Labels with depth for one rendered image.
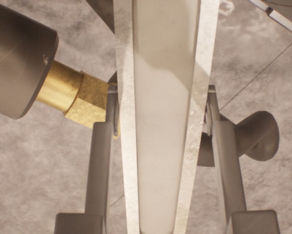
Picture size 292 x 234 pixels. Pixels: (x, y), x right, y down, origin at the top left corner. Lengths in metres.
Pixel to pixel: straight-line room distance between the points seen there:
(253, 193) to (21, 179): 0.78
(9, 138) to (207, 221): 0.77
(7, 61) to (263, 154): 0.43
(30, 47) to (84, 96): 0.06
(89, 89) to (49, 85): 0.03
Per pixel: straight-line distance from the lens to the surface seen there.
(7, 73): 0.34
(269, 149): 0.66
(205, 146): 0.41
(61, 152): 1.49
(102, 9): 0.40
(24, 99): 0.34
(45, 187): 1.62
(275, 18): 0.96
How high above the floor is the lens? 1.07
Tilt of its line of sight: 50 degrees down
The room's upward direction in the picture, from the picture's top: 176 degrees clockwise
